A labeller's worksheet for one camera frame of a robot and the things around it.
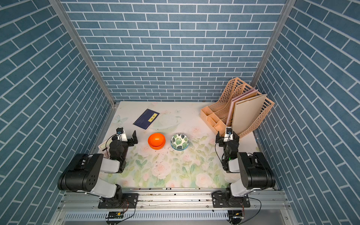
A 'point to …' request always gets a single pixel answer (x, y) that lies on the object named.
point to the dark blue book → (146, 119)
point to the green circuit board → (115, 214)
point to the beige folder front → (246, 113)
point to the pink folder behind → (241, 97)
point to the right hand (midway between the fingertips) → (228, 132)
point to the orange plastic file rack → (216, 115)
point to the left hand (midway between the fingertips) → (131, 131)
